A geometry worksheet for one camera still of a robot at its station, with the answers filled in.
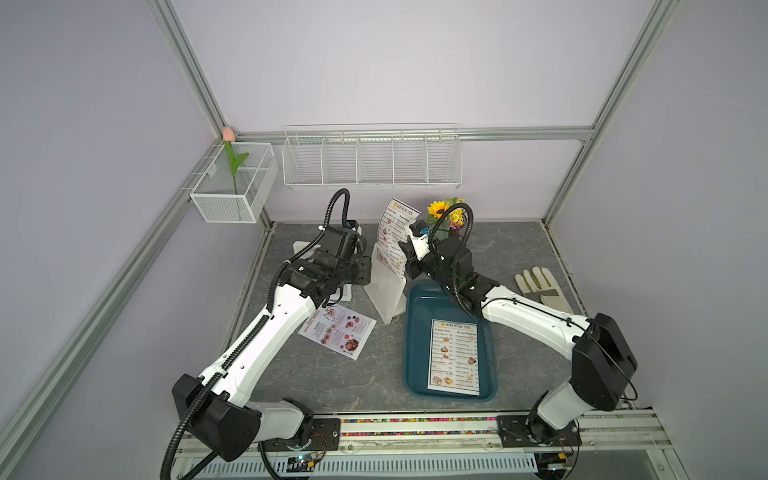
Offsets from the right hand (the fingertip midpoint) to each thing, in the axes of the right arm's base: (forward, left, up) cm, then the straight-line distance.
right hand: (400, 241), depth 78 cm
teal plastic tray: (-3, -8, -27) cm, 29 cm away
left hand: (-6, +10, -2) cm, 12 cm away
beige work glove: (+4, -48, -28) cm, 56 cm away
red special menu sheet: (-12, +19, -28) cm, 36 cm away
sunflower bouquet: (+12, -16, -5) cm, 21 cm away
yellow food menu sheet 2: (-22, -15, -27) cm, 38 cm away
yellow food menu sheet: (+3, +2, +1) cm, 4 cm away
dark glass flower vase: (+12, -17, -11) cm, 24 cm away
